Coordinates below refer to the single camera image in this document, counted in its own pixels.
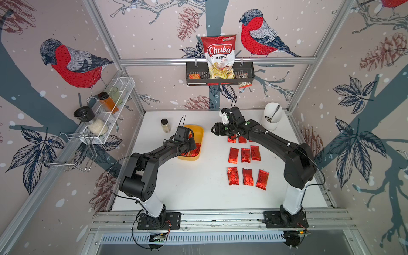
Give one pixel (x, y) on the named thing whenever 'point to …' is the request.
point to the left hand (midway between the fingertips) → (196, 141)
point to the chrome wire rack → (71, 151)
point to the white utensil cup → (269, 109)
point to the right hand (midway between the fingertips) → (213, 129)
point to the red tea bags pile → (194, 152)
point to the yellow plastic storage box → (198, 134)
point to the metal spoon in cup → (269, 119)
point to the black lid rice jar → (94, 126)
